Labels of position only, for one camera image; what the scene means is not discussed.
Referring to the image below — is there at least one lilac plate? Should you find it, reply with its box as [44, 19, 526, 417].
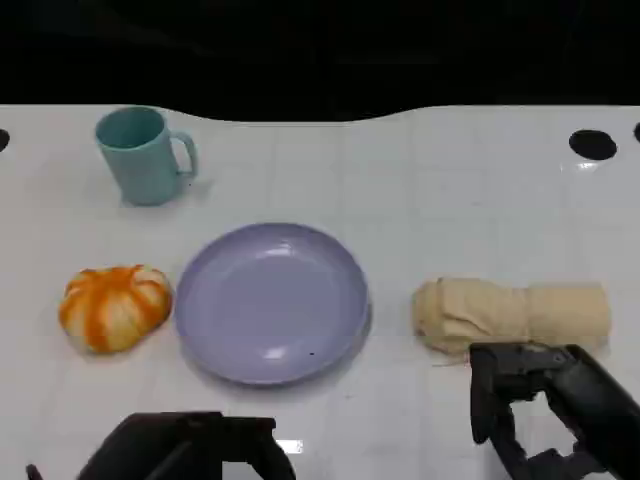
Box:
[173, 222, 371, 386]

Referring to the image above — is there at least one orange and white bread roll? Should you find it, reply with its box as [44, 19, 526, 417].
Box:
[57, 264, 174, 355]

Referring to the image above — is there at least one beige towel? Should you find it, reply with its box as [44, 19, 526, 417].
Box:
[411, 277, 612, 355]

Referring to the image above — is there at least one pale green mug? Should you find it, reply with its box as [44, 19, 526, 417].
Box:
[94, 105, 200, 207]

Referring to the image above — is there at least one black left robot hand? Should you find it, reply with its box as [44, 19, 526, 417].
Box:
[74, 410, 297, 480]

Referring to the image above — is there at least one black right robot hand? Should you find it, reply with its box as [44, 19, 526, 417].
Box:
[468, 342, 640, 480]

